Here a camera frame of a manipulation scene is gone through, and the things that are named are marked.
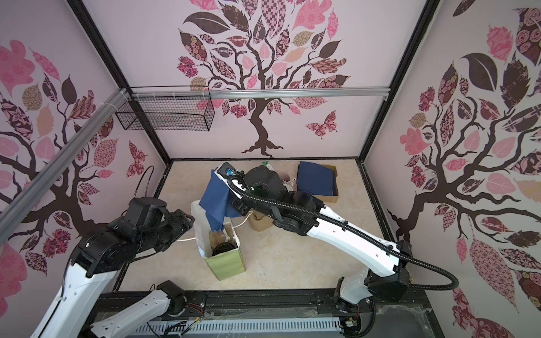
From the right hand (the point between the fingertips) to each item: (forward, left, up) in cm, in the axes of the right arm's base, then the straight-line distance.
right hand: (229, 182), depth 59 cm
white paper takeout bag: (-16, +4, -23) cm, 28 cm away
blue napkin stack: (+31, -35, -38) cm, 60 cm away
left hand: (-8, +14, -14) cm, 21 cm away
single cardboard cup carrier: (+1, +9, -38) cm, 39 cm away
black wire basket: (+49, +35, -5) cm, 61 cm away
